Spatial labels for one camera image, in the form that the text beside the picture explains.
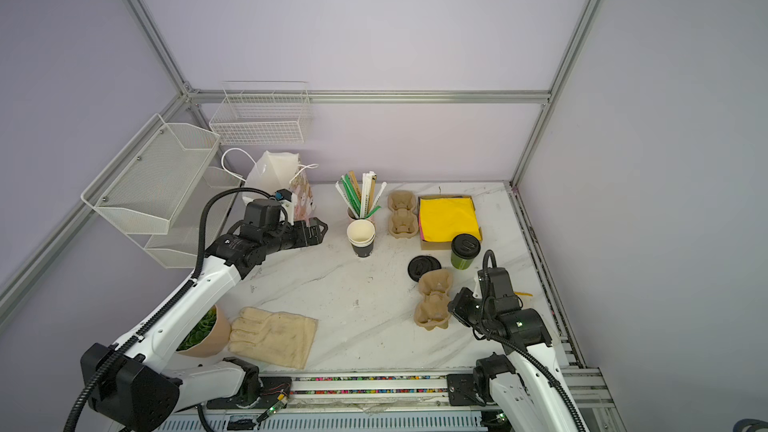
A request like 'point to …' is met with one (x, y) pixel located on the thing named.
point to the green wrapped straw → (353, 196)
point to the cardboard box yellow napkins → (441, 217)
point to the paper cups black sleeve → (361, 233)
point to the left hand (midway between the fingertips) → (311, 233)
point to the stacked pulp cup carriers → (403, 222)
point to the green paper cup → (464, 248)
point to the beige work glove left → (277, 338)
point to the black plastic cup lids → (421, 264)
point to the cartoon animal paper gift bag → (276, 171)
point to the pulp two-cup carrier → (435, 307)
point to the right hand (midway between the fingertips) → (443, 305)
